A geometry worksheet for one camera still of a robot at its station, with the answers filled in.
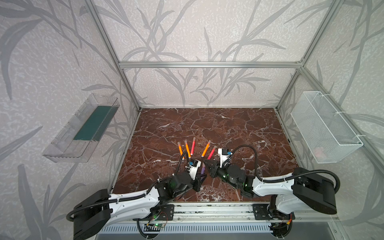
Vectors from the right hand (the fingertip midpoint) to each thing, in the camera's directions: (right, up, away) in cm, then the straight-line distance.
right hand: (203, 158), depth 76 cm
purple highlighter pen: (0, -5, -1) cm, 6 cm away
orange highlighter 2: (+2, +1, +20) cm, 20 cm away
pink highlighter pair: (-7, +2, +22) cm, 23 cm away
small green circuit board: (-21, -31, -6) cm, 38 cm away
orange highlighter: (-15, +1, +20) cm, 25 cm away
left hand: (+3, -8, +1) cm, 9 cm away
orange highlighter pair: (-10, 0, +20) cm, 22 cm away
